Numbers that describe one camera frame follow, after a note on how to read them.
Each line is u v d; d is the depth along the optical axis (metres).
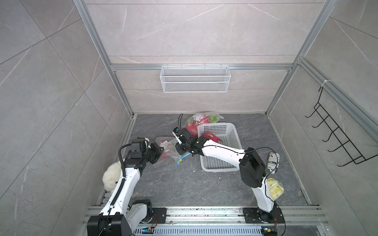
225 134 1.04
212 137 0.91
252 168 0.50
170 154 0.81
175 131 0.78
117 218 0.39
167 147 0.81
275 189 0.80
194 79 1.01
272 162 0.90
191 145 0.67
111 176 0.66
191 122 1.00
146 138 0.78
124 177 0.50
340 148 0.65
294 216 0.75
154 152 0.71
